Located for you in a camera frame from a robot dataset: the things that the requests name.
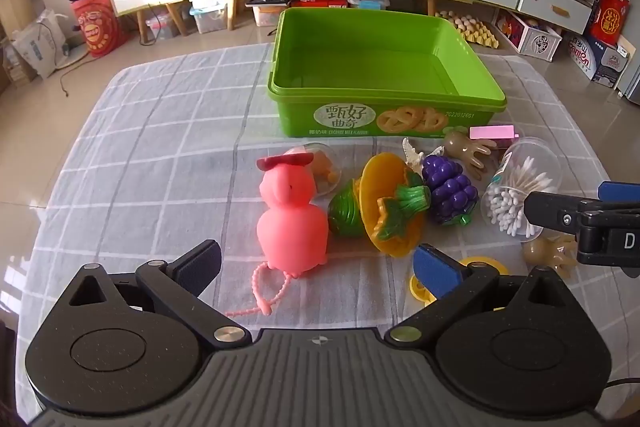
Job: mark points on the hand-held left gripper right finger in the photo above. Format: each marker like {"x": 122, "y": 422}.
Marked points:
{"x": 437, "y": 272}

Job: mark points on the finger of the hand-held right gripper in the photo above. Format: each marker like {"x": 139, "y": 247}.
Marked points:
{"x": 620, "y": 192}
{"x": 550, "y": 209}

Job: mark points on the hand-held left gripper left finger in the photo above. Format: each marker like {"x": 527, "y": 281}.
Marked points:
{"x": 197, "y": 269}

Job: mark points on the yellow plastic toy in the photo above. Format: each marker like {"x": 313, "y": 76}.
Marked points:
{"x": 419, "y": 289}

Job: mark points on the translucent tan hand toy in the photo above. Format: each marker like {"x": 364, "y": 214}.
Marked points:
{"x": 545, "y": 254}
{"x": 462, "y": 147}

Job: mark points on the clear cotton swab jar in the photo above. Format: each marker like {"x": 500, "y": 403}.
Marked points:
{"x": 505, "y": 202}

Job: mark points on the purple toy grapes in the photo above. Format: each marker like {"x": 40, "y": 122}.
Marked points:
{"x": 450, "y": 192}

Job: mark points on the pink plastic box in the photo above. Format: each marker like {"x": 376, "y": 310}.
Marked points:
{"x": 492, "y": 132}

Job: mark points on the pink squeeze toy red hat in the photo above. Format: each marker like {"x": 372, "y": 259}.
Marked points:
{"x": 290, "y": 232}

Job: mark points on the yellow toy funnel with leaves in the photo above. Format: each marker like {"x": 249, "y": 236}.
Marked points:
{"x": 380, "y": 187}

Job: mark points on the toy corn green husk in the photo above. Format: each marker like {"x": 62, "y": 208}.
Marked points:
{"x": 345, "y": 212}

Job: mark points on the beige starfish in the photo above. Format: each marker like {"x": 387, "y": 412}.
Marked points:
{"x": 412, "y": 154}

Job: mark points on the pink clear capsule ball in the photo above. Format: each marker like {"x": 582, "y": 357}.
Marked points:
{"x": 327, "y": 167}

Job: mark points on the green plastic box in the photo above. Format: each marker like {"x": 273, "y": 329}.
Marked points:
{"x": 350, "y": 57}

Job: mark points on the grey checked tablecloth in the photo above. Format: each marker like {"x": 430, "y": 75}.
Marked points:
{"x": 175, "y": 157}

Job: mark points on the blue white carton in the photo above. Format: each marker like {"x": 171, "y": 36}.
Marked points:
{"x": 585, "y": 54}

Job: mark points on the white printed crate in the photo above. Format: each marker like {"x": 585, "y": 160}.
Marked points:
{"x": 540, "y": 44}

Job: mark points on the red carton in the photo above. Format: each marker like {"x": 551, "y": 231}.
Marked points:
{"x": 610, "y": 17}

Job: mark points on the yellow tray of eggs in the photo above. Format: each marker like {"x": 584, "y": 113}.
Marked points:
{"x": 470, "y": 27}

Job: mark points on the clear storage bin blue latch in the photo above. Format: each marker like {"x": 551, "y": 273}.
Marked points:
{"x": 210, "y": 19}

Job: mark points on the clear bin orange contents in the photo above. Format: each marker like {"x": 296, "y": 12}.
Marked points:
{"x": 267, "y": 17}

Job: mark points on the red gift bag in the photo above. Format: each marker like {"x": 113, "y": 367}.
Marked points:
{"x": 97, "y": 27}

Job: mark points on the clear bin blue lid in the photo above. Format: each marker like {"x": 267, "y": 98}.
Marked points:
{"x": 370, "y": 2}

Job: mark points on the white woven sack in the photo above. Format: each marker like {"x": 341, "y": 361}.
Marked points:
{"x": 40, "y": 42}

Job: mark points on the red flat box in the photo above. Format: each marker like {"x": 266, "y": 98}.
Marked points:
{"x": 320, "y": 1}

